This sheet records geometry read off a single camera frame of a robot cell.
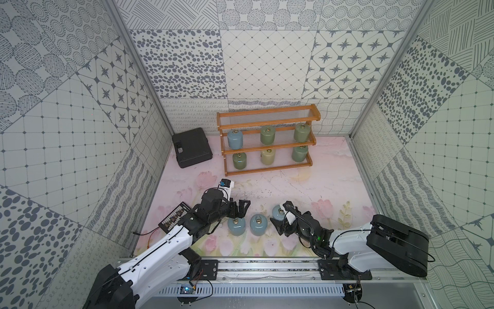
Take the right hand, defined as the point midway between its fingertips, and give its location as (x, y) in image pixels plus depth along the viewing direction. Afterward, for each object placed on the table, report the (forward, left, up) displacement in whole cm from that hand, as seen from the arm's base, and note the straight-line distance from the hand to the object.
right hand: (278, 214), depth 86 cm
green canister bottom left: (+26, +19, +6) cm, 33 cm away
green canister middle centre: (+32, +5, +19) cm, 38 cm away
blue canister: (-7, +19, +4) cm, 20 cm away
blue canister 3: (-6, +9, +5) cm, 12 cm away
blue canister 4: (+29, +20, +19) cm, 40 cm away
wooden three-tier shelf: (+34, +9, +14) cm, 37 cm away
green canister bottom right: (+32, -13, +5) cm, 35 cm away
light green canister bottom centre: (+30, +4, +5) cm, 31 cm away
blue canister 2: (-2, +1, +6) cm, 6 cm away
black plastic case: (+40, +49, +2) cm, 63 cm away
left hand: (0, +14, +11) cm, 18 cm away
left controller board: (-29, +36, -5) cm, 47 cm away
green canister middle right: (+34, -12, +19) cm, 41 cm away
